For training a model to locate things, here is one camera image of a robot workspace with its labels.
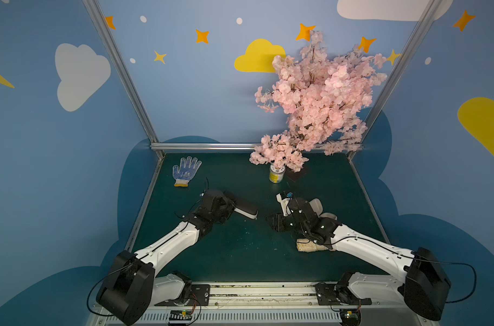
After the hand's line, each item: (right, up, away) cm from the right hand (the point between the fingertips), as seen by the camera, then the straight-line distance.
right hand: (272, 215), depth 81 cm
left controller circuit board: (-35, -36, -8) cm, 50 cm away
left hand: (-13, +6, +4) cm, 15 cm away
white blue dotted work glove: (-45, +18, +31) cm, 57 cm away
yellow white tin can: (+5, +16, +24) cm, 29 cm away
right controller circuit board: (+28, -36, -8) cm, 46 cm away
